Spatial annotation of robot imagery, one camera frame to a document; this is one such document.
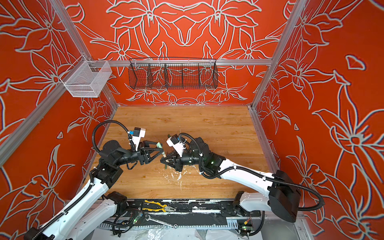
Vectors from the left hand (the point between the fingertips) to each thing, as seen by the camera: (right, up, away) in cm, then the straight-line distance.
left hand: (161, 148), depth 64 cm
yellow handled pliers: (0, -32, +9) cm, 33 cm away
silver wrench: (-8, -35, +7) cm, 37 cm away
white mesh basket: (-53, +39, +29) cm, 72 cm away
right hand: (0, -5, 0) cm, 5 cm away
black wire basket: (+1, +44, +36) cm, 57 cm away
